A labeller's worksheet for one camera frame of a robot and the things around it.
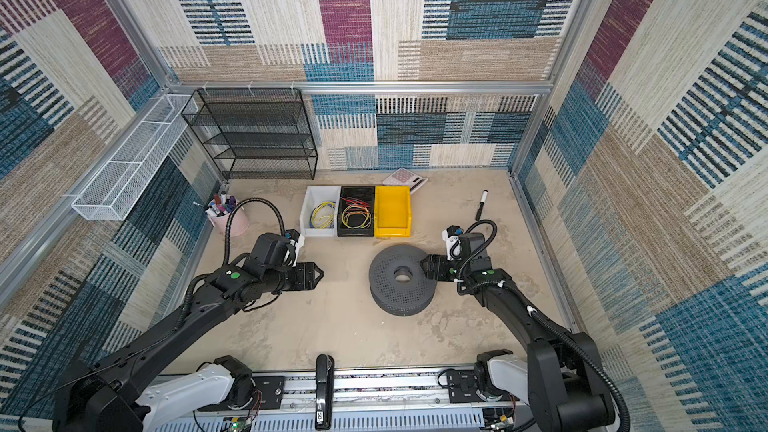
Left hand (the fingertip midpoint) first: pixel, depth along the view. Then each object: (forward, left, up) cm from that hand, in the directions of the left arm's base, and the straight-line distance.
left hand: (315, 270), depth 80 cm
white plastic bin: (+34, +6, -9) cm, 36 cm away
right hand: (+3, -32, -6) cm, 33 cm away
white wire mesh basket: (+13, +45, +20) cm, 51 cm away
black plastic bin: (+36, -11, -11) cm, 39 cm away
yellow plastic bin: (+27, -21, -11) cm, 36 cm away
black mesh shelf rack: (+53, +28, +4) cm, 60 cm away
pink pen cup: (+22, +34, -3) cm, 41 cm away
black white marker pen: (+32, -54, -11) cm, 64 cm away
